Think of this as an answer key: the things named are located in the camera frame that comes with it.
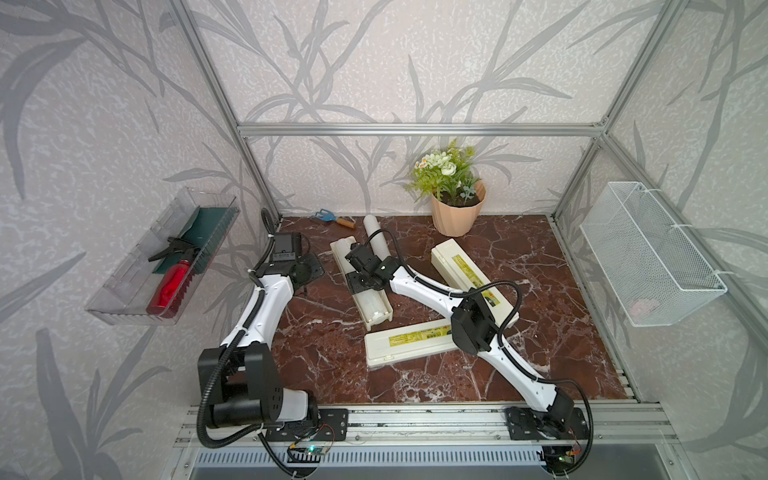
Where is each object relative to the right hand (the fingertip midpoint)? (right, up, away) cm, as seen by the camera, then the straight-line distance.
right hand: (355, 277), depth 97 cm
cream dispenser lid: (+15, -18, -12) cm, 26 cm away
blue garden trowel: (-17, +23, +26) cm, 38 cm away
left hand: (-11, +4, -10) cm, 15 cm away
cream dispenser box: (+34, +2, -3) cm, 34 cm away
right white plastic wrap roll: (+7, +12, +8) cm, 16 cm away
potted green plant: (+35, +29, +10) cm, 47 cm away
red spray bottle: (-31, +4, -36) cm, 48 cm away
